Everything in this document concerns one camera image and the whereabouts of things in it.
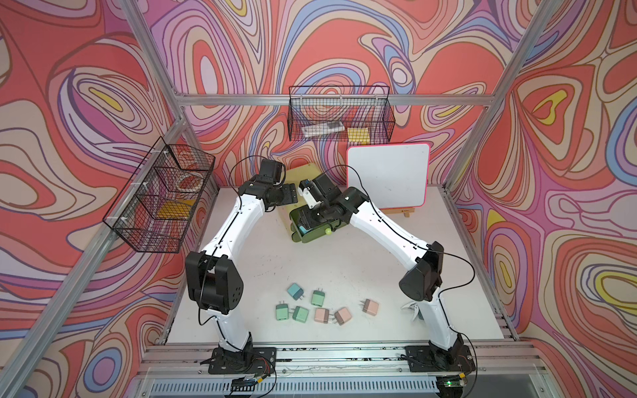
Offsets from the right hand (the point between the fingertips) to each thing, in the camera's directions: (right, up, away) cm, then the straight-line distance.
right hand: (307, 224), depth 82 cm
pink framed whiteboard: (+36, +19, +20) cm, 45 cm away
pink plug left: (+5, -30, -2) cm, 31 cm away
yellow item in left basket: (-38, +5, -10) cm, 40 cm away
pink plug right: (+21, -28, 0) cm, 35 cm away
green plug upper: (+3, -25, +2) cm, 26 cm away
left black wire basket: (-46, +4, -9) cm, 47 cm away
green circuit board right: (+42, -46, -11) cm, 63 cm away
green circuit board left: (-18, -46, -11) cm, 51 cm away
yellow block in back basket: (+19, +33, +9) cm, 39 cm away
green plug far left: (-9, -30, 0) cm, 31 cm away
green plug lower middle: (-3, -30, -2) cm, 30 cm away
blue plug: (-1, -3, +2) cm, 4 cm away
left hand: (-8, +10, +5) cm, 14 cm away
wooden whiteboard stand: (+42, +4, +23) cm, 48 cm away
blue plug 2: (-5, -24, +4) cm, 25 cm away
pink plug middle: (+11, -30, -2) cm, 32 cm away
